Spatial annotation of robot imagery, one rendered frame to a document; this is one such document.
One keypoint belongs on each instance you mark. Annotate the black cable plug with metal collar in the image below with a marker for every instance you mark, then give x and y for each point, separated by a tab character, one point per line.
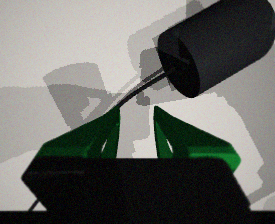
178	65

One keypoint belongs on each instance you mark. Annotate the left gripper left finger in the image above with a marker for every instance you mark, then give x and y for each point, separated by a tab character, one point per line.
88	139

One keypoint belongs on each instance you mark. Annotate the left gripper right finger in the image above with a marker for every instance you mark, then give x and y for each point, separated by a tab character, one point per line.
188	141

